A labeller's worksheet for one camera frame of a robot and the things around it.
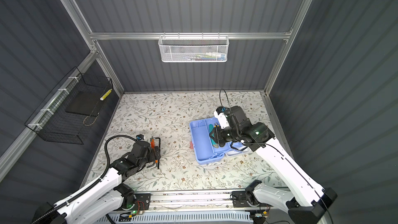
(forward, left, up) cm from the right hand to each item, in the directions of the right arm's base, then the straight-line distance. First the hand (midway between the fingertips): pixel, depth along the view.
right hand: (213, 135), depth 69 cm
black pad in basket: (+15, +63, +6) cm, 65 cm away
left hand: (+1, +33, -19) cm, 38 cm away
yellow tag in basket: (+23, +57, +4) cm, 62 cm away
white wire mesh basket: (+81, +13, -3) cm, 82 cm away
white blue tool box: (+4, +5, -25) cm, 26 cm away
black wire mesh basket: (+1, +69, +10) cm, 69 cm away
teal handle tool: (+14, +1, -18) cm, 23 cm away
